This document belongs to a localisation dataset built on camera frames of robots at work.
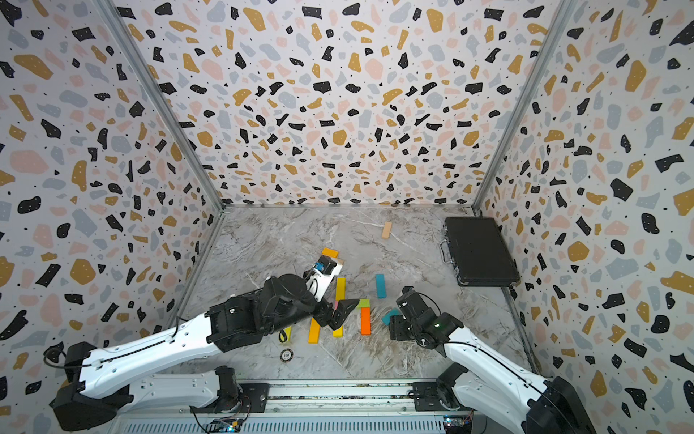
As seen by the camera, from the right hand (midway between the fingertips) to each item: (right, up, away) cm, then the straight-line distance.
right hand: (397, 325), depth 84 cm
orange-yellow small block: (-24, +21, +23) cm, 39 cm away
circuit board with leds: (-46, -21, -13) cm, 52 cm away
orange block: (-10, 0, +4) cm, 10 cm away
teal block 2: (-3, +1, +6) cm, 7 cm away
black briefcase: (+31, +24, +17) cm, 42 cm away
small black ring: (-34, -10, -2) cm, 36 cm away
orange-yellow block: (-26, -2, +1) cm, 26 cm away
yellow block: (-18, -3, +2) cm, 19 cm away
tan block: (-1, +30, +30) cm, 42 cm away
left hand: (-14, +15, -19) cm, 29 cm away
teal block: (-4, +9, +14) cm, 17 cm away
